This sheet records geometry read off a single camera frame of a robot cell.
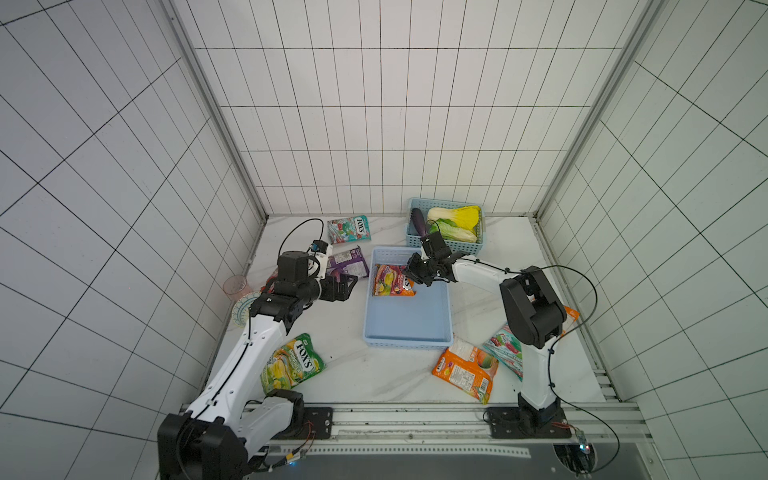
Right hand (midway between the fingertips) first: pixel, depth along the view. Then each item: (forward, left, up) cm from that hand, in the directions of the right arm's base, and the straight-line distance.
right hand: (390, 273), depth 96 cm
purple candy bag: (+6, +14, -3) cm, 15 cm away
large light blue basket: (-13, -8, -9) cm, 17 cm away
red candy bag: (-24, +23, +30) cm, 44 cm away
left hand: (-12, +14, +12) cm, 22 cm away
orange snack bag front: (-27, -23, -4) cm, 36 cm away
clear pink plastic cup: (-6, +51, -3) cm, 52 cm away
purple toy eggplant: (+26, -10, -1) cm, 28 cm away
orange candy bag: (-8, -59, -6) cm, 60 cm away
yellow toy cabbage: (+24, -27, +4) cm, 37 cm away
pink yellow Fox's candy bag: (-1, 0, -3) cm, 3 cm away
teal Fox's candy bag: (+21, +17, -2) cm, 27 cm away
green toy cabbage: (+19, -21, +1) cm, 28 cm away
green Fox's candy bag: (-29, +26, -3) cm, 39 cm away
